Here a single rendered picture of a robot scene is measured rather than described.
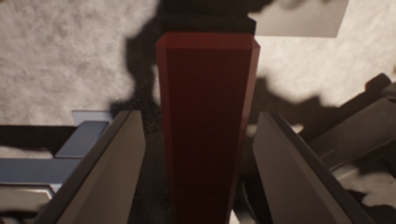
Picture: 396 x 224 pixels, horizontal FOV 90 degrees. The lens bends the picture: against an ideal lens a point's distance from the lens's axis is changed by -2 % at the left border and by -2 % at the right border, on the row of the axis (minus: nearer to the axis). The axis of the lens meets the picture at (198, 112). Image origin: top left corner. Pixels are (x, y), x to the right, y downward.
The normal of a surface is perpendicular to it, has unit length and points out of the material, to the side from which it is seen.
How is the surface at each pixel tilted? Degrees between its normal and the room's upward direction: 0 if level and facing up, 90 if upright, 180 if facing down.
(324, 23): 0
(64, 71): 0
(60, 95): 0
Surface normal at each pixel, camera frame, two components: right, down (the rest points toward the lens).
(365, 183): 0.01, 0.52
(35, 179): 0.02, -0.85
